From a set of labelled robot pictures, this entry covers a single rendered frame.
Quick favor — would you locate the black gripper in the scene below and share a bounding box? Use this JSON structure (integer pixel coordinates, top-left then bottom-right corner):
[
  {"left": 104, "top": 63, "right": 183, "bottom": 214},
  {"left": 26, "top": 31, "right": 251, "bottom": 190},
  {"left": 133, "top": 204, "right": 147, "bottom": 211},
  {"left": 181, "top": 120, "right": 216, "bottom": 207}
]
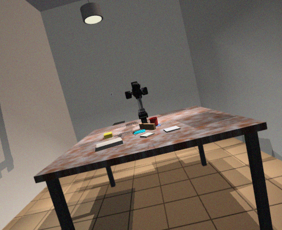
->
[{"left": 125, "top": 87, "right": 148, "bottom": 99}]

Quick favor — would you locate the small yellow block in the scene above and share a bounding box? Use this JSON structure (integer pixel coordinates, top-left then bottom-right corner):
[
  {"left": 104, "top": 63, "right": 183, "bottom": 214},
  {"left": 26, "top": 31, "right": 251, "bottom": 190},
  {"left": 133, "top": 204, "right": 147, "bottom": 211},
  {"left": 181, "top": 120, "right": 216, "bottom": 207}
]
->
[{"left": 104, "top": 132, "right": 113, "bottom": 139}]

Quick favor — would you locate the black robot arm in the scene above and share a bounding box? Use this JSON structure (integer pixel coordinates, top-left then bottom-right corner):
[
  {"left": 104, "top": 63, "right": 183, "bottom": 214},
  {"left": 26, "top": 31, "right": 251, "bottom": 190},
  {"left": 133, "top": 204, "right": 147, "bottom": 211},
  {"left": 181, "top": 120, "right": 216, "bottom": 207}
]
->
[{"left": 131, "top": 81, "right": 148, "bottom": 124}]

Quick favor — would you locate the white flat bar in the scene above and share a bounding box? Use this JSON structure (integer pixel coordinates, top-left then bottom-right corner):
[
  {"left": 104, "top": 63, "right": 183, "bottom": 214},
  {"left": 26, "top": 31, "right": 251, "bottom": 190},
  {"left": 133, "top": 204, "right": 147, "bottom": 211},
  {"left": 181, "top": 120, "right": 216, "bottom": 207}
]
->
[{"left": 96, "top": 137, "right": 123, "bottom": 151}]

